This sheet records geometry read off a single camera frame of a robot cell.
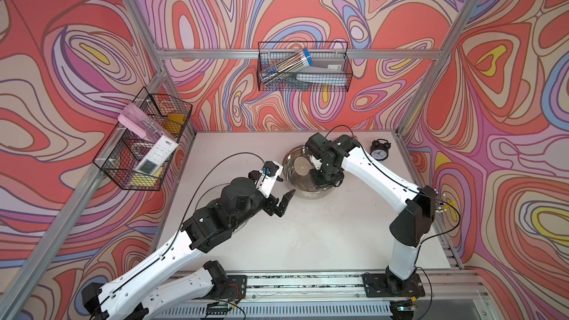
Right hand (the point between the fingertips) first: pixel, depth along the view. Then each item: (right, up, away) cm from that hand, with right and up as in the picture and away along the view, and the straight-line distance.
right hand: (322, 190), depth 79 cm
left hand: (-14, +5, -15) cm, 21 cm away
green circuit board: (-36, -38, -8) cm, 53 cm away
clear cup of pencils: (+40, -5, -6) cm, 40 cm away
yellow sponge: (-54, +24, -1) cm, 59 cm away
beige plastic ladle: (-6, +8, +18) cm, 21 cm away
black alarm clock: (+32, +15, +25) cm, 43 cm away
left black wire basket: (-64, +13, -6) cm, 66 cm away
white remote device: (-56, +12, -10) cm, 58 cm away
